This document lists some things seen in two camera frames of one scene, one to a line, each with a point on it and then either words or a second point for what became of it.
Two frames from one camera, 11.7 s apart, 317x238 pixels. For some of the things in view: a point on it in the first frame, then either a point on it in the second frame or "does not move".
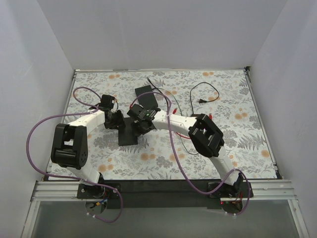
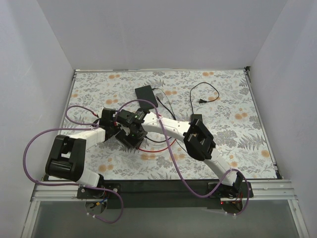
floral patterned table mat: x=225 y=96 does not move
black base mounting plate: x=163 y=194 does not move
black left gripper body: x=116 y=121 to x=109 y=117
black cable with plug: x=160 y=89 to x=172 y=112
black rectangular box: x=148 y=101 does not move
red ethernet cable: x=174 y=112 to x=145 y=150
